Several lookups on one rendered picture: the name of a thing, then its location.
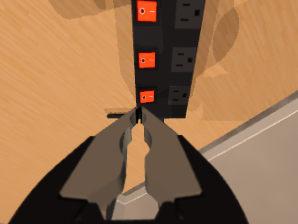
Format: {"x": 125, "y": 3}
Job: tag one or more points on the black power strip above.
{"x": 165, "y": 41}

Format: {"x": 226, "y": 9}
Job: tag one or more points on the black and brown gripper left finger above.
{"x": 94, "y": 172}

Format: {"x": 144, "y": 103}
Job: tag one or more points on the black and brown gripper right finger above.
{"x": 176, "y": 171}

